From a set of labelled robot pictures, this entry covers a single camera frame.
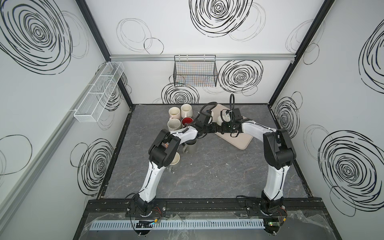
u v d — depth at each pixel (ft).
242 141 3.20
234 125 2.47
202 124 2.60
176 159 2.66
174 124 3.25
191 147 2.95
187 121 3.18
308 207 2.47
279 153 1.74
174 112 3.48
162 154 1.86
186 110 3.53
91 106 2.40
